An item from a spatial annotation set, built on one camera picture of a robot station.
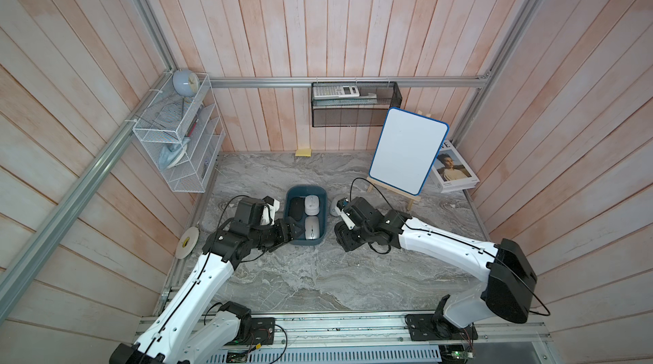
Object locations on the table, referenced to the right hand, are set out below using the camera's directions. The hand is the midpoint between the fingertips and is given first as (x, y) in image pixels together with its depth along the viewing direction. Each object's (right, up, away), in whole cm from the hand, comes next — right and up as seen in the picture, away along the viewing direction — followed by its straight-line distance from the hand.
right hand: (343, 234), depth 82 cm
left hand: (-14, +1, -8) cm, 17 cm away
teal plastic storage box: (-18, +7, +16) cm, 25 cm away
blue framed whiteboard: (+22, +29, +1) cm, 36 cm away
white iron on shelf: (-57, +27, -1) cm, 63 cm away
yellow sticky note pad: (-16, +31, +39) cm, 53 cm away
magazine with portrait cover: (+50, +22, +27) cm, 61 cm away
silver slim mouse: (-11, 0, +10) cm, 15 cm away
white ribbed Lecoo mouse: (-11, +8, +16) cm, 21 cm away
